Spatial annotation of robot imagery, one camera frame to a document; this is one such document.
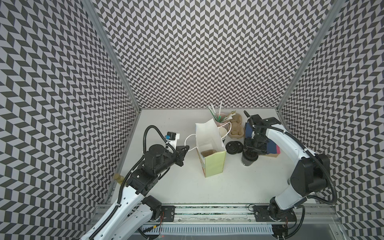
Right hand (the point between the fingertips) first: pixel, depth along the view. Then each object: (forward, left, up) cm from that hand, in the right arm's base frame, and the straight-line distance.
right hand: (251, 155), depth 82 cm
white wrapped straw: (+33, +14, +4) cm, 36 cm away
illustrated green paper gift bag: (+11, +22, -10) cm, 26 cm away
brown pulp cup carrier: (+5, +23, -4) cm, 24 cm away
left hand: (-3, +33, +14) cm, 36 cm away
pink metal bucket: (+25, +14, +1) cm, 29 cm away
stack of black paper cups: (+21, +12, -6) cm, 25 cm away
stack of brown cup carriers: (+22, +3, -8) cm, 23 cm away
